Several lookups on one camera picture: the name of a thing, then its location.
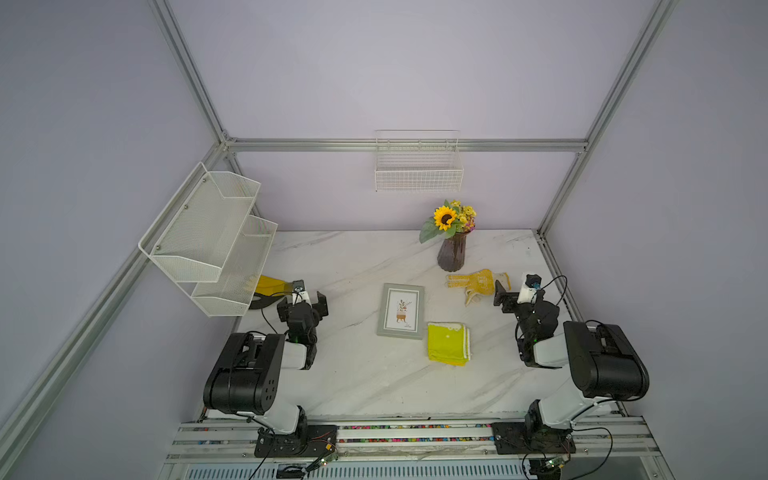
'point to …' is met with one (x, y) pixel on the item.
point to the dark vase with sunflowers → (452, 222)
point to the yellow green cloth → (449, 343)
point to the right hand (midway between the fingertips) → (512, 284)
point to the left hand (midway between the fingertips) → (302, 299)
